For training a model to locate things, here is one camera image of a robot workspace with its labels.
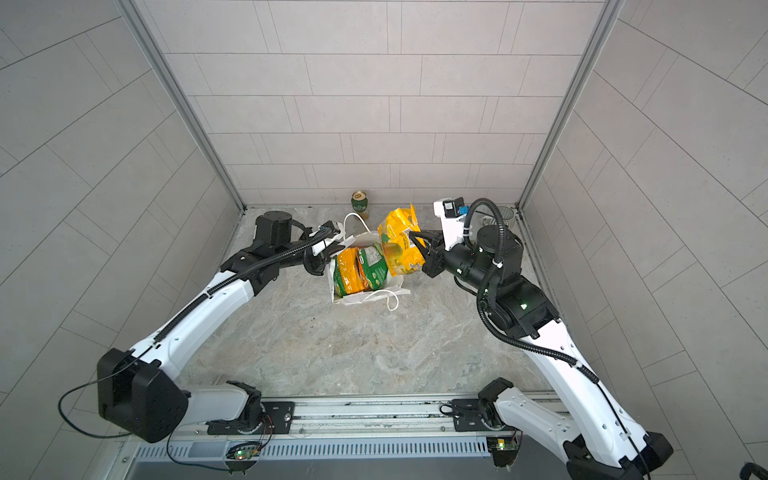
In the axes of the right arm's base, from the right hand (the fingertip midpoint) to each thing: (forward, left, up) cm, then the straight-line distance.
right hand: (410, 236), depth 59 cm
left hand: (+11, +15, -13) cm, 22 cm away
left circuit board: (-29, +39, -34) cm, 59 cm away
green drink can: (+40, +15, -27) cm, 50 cm away
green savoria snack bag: (+13, +10, -28) cm, 33 cm away
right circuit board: (-32, -19, -40) cm, 55 cm away
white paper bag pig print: (-3, +5, -15) cm, 16 cm away
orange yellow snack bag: (+9, +16, -24) cm, 30 cm away
